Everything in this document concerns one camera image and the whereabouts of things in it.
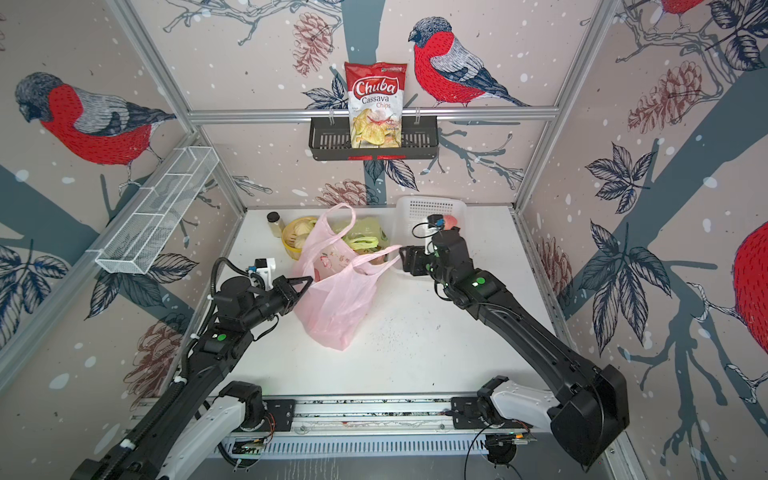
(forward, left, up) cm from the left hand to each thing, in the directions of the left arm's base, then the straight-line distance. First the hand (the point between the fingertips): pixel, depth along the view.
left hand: (316, 274), depth 75 cm
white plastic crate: (+39, -26, -19) cm, 51 cm away
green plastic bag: (+20, -11, -8) cm, 24 cm away
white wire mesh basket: (+4, +43, +8) cm, 44 cm away
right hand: (+7, -25, +2) cm, 26 cm away
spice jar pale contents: (+31, +24, -16) cm, 42 cm away
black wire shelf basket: (+44, +1, +11) cm, 45 cm away
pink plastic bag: (-3, -5, -4) cm, 7 cm away
